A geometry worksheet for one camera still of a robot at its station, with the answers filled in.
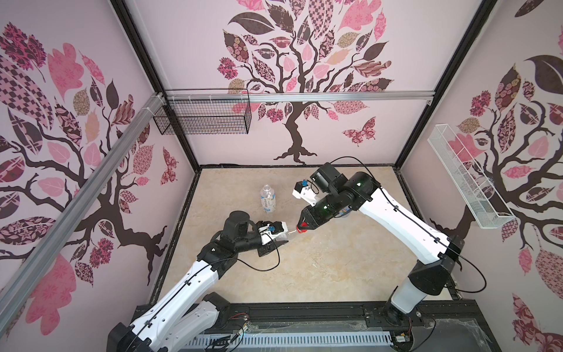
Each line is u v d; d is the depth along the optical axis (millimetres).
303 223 657
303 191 634
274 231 592
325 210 579
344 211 585
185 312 466
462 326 716
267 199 875
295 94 929
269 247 636
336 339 697
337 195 508
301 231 672
